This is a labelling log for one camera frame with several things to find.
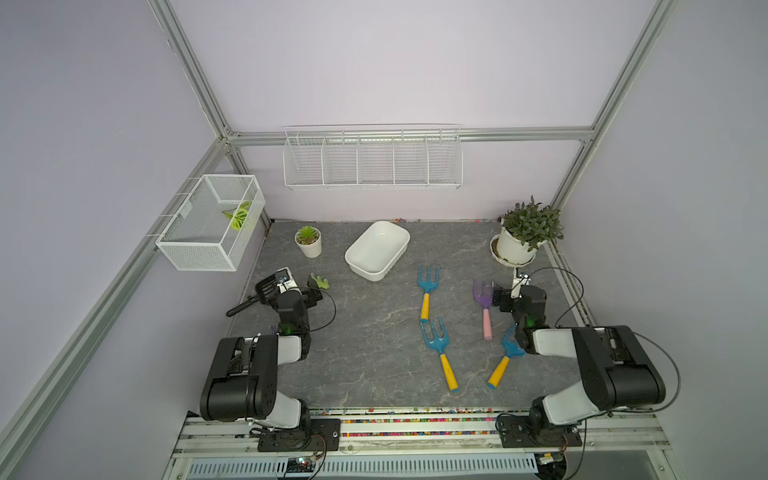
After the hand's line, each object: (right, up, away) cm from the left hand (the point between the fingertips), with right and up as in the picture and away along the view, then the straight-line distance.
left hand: (298, 282), depth 91 cm
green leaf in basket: (-13, +20, -10) cm, 26 cm away
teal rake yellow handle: (+41, -2, +11) cm, 43 cm away
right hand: (+68, -1, +4) cm, 68 cm away
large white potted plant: (+71, +16, +3) cm, 73 cm away
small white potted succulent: (-1, +13, +14) cm, 19 cm away
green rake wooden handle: (+5, -2, +11) cm, 12 cm away
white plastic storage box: (+23, +10, +18) cm, 31 cm away
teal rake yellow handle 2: (+44, -19, -2) cm, 47 cm away
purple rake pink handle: (+60, -7, +7) cm, 61 cm away
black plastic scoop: (-18, -6, +6) cm, 20 cm away
